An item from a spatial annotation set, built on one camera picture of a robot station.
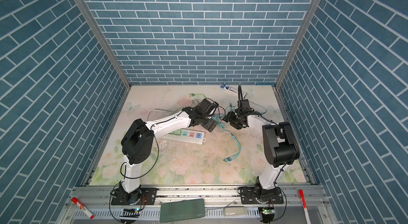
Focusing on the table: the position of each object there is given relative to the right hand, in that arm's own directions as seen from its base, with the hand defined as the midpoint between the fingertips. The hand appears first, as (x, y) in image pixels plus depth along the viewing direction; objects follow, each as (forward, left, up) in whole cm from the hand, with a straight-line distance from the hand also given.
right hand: (225, 118), depth 97 cm
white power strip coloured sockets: (-12, +20, -2) cm, 24 cm away
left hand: (-4, +9, +3) cm, 10 cm away
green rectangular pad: (-47, +18, -5) cm, 51 cm away
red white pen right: (-41, -37, -5) cm, 56 cm away
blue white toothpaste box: (+29, -2, -4) cm, 30 cm away
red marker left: (-49, +67, -3) cm, 83 cm away
